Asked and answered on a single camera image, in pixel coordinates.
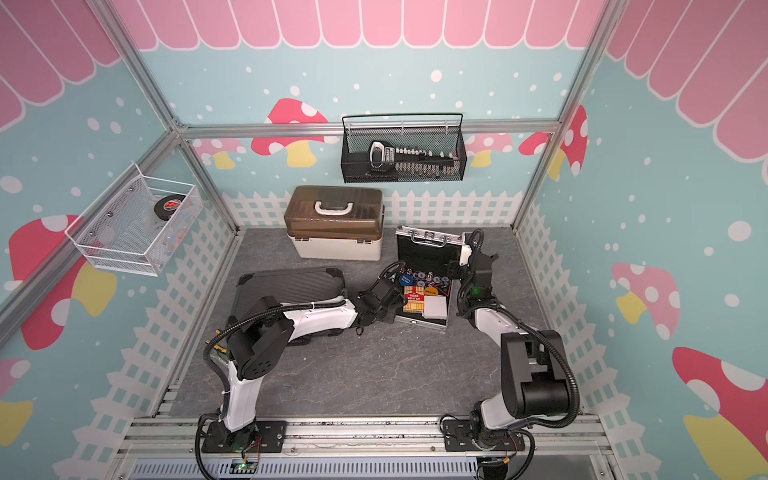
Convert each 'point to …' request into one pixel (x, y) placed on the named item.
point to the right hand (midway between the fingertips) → (458, 249)
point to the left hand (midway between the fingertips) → (388, 311)
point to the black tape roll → (166, 206)
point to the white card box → (435, 307)
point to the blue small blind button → (406, 279)
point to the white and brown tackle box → (336, 223)
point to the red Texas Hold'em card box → (413, 299)
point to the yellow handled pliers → (220, 348)
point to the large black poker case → (293, 286)
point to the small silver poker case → (428, 259)
